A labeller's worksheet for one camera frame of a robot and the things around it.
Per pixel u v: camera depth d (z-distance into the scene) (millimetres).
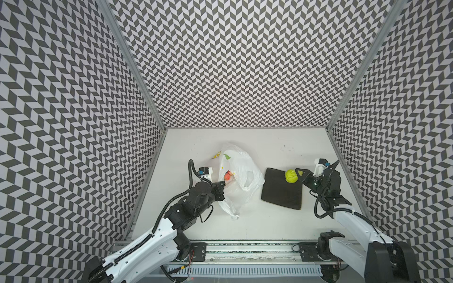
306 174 821
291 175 833
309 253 748
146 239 462
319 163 766
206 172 661
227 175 934
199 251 722
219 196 654
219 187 653
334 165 648
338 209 571
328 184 630
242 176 860
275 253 740
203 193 555
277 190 937
